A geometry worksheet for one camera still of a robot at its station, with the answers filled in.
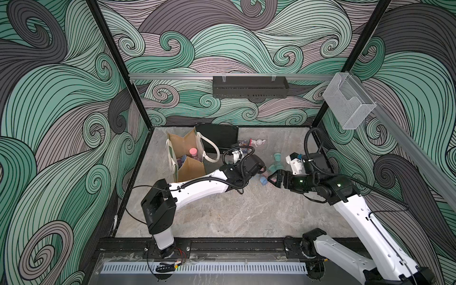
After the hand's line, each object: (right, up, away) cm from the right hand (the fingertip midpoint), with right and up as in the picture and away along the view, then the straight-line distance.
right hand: (274, 181), depth 70 cm
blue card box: (-9, +15, +39) cm, 43 cm away
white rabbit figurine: (+1, +16, +39) cm, 42 cm away
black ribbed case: (-20, +20, +43) cm, 52 cm away
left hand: (-9, +7, +9) cm, 15 cm away
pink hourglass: (-38, +11, +24) cm, 46 cm away
